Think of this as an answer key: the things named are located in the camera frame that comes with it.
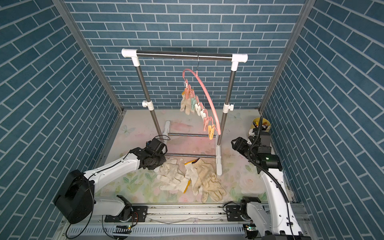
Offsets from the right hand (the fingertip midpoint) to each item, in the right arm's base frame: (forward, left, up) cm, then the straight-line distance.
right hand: (237, 144), depth 77 cm
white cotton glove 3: (-16, +33, -19) cm, 41 cm away
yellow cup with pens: (+22, -22, -9) cm, 32 cm away
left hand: (-5, +38, -15) cm, 41 cm away
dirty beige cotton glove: (-15, +12, -20) cm, 28 cm away
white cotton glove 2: (-10, +36, -18) cm, 41 cm away
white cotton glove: (+21, +30, +7) cm, 37 cm away
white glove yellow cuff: (-9, +24, -20) cm, 33 cm away
